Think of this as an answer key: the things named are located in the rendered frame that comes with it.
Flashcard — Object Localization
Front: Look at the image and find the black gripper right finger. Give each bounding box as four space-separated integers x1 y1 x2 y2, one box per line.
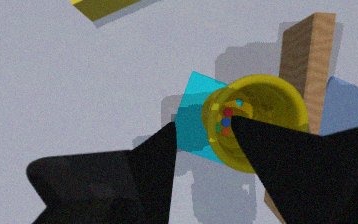
231 115 358 224

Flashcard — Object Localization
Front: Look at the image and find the yellow translucent cup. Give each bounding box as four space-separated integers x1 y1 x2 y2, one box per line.
201 74 308 173

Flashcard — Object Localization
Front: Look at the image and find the blue marble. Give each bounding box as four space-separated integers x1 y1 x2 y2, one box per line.
221 118 231 127

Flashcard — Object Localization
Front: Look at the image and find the yellow rectangular block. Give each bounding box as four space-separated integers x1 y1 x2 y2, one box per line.
70 0 142 21

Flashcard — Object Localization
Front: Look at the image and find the wooden plank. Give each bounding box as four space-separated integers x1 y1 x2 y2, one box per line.
279 12 336 135

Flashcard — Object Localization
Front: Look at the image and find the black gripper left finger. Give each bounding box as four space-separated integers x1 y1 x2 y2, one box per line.
26 122 177 224

